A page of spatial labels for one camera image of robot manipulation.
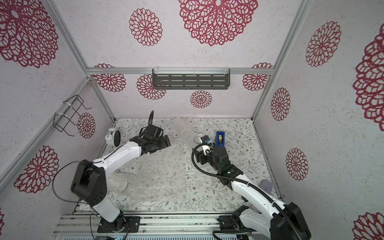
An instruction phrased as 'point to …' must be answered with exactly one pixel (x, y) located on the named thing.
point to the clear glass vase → (197, 139)
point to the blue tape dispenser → (220, 139)
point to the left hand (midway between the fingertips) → (165, 144)
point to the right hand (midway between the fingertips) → (199, 144)
